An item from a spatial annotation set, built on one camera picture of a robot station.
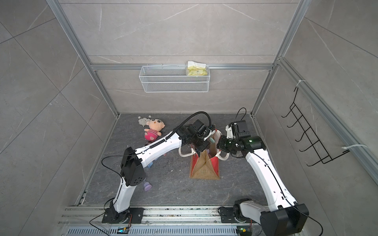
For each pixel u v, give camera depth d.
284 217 0.37
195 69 0.86
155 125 1.04
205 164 0.81
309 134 0.68
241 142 0.51
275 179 0.42
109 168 0.51
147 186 0.80
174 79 1.00
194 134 0.64
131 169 0.50
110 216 0.63
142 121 1.11
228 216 0.72
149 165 0.54
